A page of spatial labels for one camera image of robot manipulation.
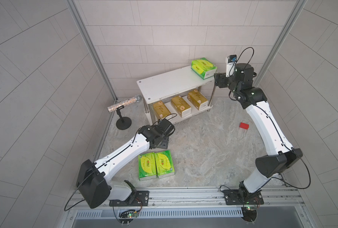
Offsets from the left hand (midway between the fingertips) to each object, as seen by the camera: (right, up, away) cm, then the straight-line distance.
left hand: (163, 142), depth 80 cm
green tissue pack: (-8, -14, -4) cm, 16 cm away
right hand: (+30, +38, -8) cm, 49 cm away
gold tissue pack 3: (+23, +25, +20) cm, 40 cm away
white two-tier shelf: (-1, +31, 0) cm, 31 cm away
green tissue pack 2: (+1, -12, -3) cm, 12 cm away
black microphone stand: (-30, +9, +19) cm, 37 cm away
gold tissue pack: (-3, +18, +14) cm, 23 cm away
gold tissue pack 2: (+11, +20, +14) cm, 27 cm away
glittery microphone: (-18, +26, +11) cm, 33 cm away
